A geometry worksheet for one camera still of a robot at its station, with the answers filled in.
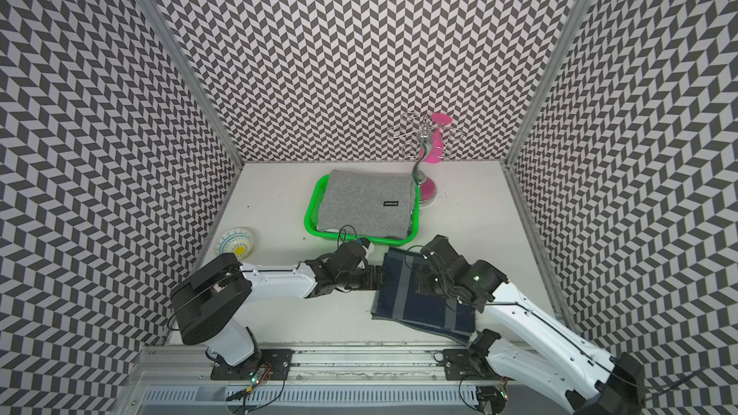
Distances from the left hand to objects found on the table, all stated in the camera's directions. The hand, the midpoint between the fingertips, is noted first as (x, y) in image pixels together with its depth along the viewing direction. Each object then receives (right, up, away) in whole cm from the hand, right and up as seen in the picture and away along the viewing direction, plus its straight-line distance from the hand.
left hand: (382, 284), depth 85 cm
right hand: (+11, +2, -9) cm, 14 cm away
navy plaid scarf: (+5, -4, -2) cm, 7 cm away
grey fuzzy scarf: (-5, +23, +9) cm, 26 cm away
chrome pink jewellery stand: (+15, +45, +2) cm, 48 cm away
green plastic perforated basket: (-23, +18, +8) cm, 30 cm away
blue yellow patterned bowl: (-48, +11, +9) cm, 51 cm away
